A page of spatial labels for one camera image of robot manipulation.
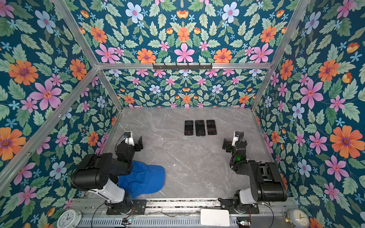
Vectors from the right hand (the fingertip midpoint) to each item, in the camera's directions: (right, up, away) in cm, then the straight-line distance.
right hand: (232, 138), depth 92 cm
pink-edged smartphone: (-12, +6, +13) cm, 19 cm away
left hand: (-64, +3, -2) cm, 64 cm away
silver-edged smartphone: (-21, +8, +16) cm, 27 cm away
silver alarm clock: (+23, -35, -26) cm, 49 cm away
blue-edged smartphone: (-30, +7, +14) cm, 33 cm away
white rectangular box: (-16, -34, -26) cm, 46 cm away
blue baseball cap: (-54, -22, -12) cm, 60 cm away
